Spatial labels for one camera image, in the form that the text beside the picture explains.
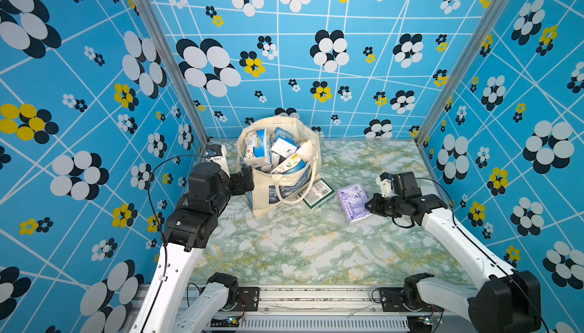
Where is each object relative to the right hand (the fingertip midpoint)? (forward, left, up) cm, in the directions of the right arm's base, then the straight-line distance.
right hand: (369, 203), depth 82 cm
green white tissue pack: (+9, +17, -7) cm, 21 cm away
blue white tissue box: (+11, +28, +10) cm, 32 cm away
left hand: (0, +43, +22) cm, 48 cm away
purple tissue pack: (+1, +6, +1) cm, 6 cm away
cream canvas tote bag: (+3, +32, +6) cm, 33 cm away
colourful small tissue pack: (+15, +41, +16) cm, 47 cm away
